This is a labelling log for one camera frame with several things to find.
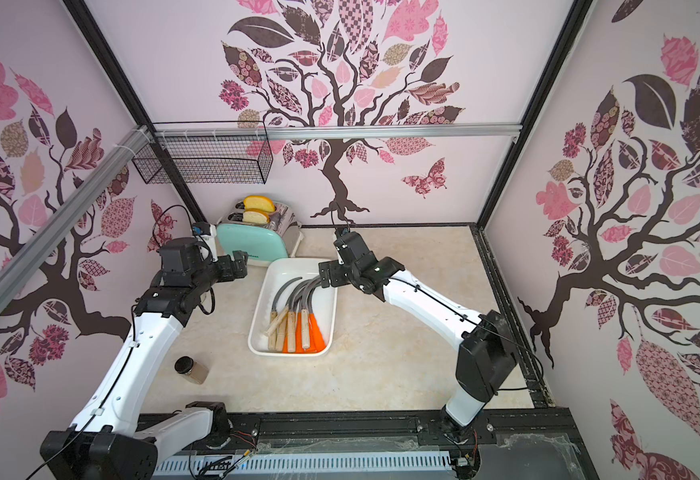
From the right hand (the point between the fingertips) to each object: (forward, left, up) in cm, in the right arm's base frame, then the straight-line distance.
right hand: (331, 265), depth 82 cm
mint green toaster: (+16, +19, -6) cm, 26 cm away
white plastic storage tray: (-1, +4, -19) cm, 19 cm away
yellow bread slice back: (+29, +26, 0) cm, 39 cm away
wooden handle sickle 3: (-11, +13, -17) cm, 24 cm away
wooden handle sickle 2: (-13, +19, -19) cm, 29 cm away
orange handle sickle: (-14, +5, -20) cm, 25 cm away
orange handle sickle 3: (-16, +14, -18) cm, 28 cm away
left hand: (-2, +26, +5) cm, 27 cm away
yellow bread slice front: (+23, +27, -2) cm, 35 cm away
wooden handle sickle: (-5, +16, -18) cm, 25 cm away
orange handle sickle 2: (-13, +11, -18) cm, 24 cm away
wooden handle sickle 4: (-5, +10, -18) cm, 21 cm away
